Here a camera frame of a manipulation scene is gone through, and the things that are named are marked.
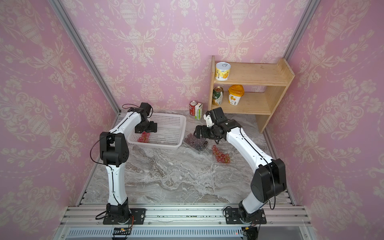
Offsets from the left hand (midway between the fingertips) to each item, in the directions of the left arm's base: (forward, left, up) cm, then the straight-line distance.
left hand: (149, 131), depth 101 cm
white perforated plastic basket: (+3, -13, -4) cm, 15 cm away
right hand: (-12, -35, +14) cm, 39 cm away
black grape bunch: (-8, -38, -1) cm, 39 cm away
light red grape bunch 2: (-17, -47, -3) cm, 50 cm away
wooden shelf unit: (+30, -73, +15) cm, 80 cm away
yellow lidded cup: (+11, -55, +25) cm, 61 cm away
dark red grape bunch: (-7, -29, 0) cm, 30 cm away
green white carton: (+16, -33, +4) cm, 37 cm away
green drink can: (+8, -44, +24) cm, 51 cm away
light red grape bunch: (-3, +3, -4) cm, 5 cm away
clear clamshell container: (-12, -50, -5) cm, 52 cm away
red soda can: (+22, -28, +4) cm, 36 cm away
